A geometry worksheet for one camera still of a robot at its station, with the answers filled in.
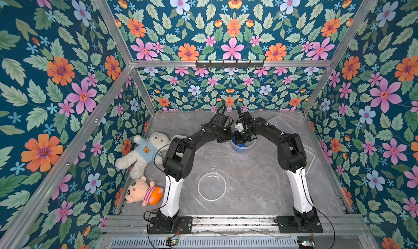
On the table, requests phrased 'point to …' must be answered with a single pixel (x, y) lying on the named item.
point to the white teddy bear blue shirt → (145, 151)
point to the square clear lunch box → (282, 125)
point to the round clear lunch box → (250, 145)
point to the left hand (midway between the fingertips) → (235, 135)
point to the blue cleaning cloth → (234, 141)
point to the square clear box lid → (309, 159)
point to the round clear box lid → (211, 186)
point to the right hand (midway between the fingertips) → (239, 138)
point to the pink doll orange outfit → (140, 190)
